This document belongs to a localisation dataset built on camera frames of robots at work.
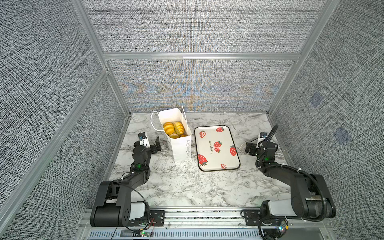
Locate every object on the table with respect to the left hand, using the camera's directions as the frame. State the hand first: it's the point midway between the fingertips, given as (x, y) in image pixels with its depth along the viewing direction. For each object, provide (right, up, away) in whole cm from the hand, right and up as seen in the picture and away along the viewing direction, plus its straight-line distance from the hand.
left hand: (150, 137), depth 88 cm
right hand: (+64, -3, +5) cm, 64 cm away
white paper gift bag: (+18, -5, -6) cm, 20 cm away
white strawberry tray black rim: (+40, -8, +10) cm, 42 cm away
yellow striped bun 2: (+14, +1, +1) cm, 14 cm away
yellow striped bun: (+11, +6, 0) cm, 12 cm away
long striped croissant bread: (+17, +6, -2) cm, 18 cm away
